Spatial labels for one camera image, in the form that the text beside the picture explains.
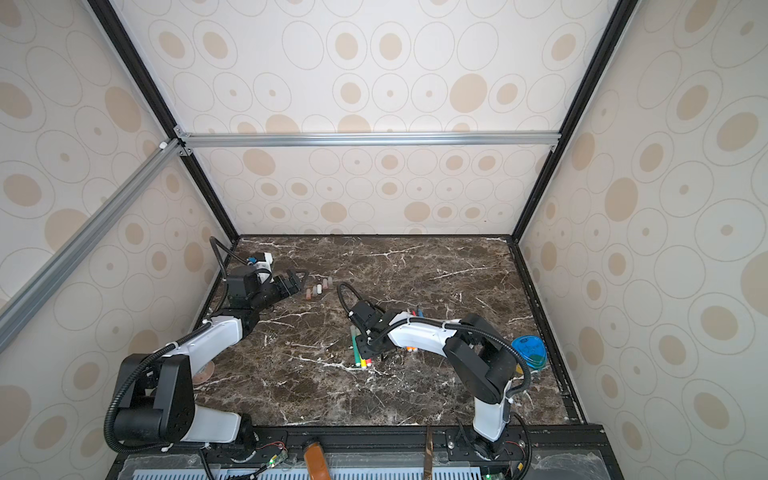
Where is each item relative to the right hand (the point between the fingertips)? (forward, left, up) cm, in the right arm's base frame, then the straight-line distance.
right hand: (377, 345), depth 91 cm
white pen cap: (+19, +22, +2) cm, 29 cm away
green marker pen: (+4, +7, +2) cm, 8 cm away
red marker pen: (-6, +2, 0) cm, 6 cm away
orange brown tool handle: (-32, +11, +2) cm, 34 cm away
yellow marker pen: (-6, +4, 0) cm, 7 cm away
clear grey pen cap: (+18, +23, +1) cm, 29 cm away
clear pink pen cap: (+21, +20, +1) cm, 30 cm away
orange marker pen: (-1, -10, 0) cm, 10 cm away
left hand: (+13, +21, +18) cm, 31 cm away
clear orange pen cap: (+17, +25, +2) cm, 30 cm away
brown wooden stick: (-29, -15, -2) cm, 33 cm away
